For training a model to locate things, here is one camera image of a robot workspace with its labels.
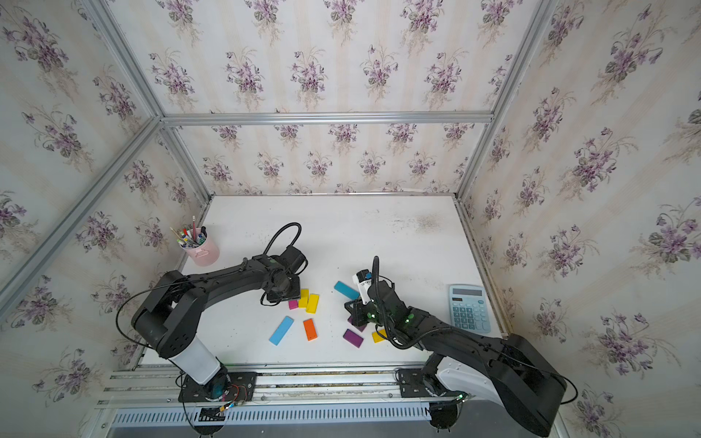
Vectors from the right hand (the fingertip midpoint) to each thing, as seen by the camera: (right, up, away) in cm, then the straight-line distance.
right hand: (349, 307), depth 81 cm
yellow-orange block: (+8, -10, +1) cm, 13 cm away
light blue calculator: (+39, -2, +5) cm, 39 cm away
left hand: (-18, 0, +9) cm, 20 cm away
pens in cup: (-56, +21, +12) cm, 61 cm away
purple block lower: (+1, -10, +1) cm, 10 cm away
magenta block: (-19, -1, +7) cm, 20 cm away
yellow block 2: (-12, -2, +7) cm, 14 cm away
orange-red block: (-12, -8, +3) cm, 15 cm away
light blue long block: (-21, -8, +3) cm, 23 cm away
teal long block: (-1, +2, +11) cm, 12 cm away
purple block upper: (+4, -7, +3) cm, 9 cm away
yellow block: (-15, +1, +7) cm, 16 cm away
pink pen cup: (-50, +15, +12) cm, 54 cm away
